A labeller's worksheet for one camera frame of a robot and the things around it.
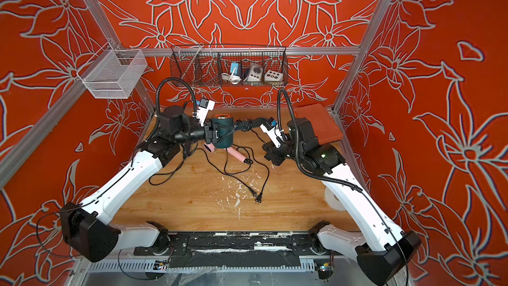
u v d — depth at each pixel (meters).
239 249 0.73
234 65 0.84
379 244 0.37
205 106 0.61
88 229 0.38
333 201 0.83
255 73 0.90
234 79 0.85
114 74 0.92
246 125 0.70
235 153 0.97
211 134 0.60
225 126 0.63
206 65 1.00
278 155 0.60
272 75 0.94
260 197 0.85
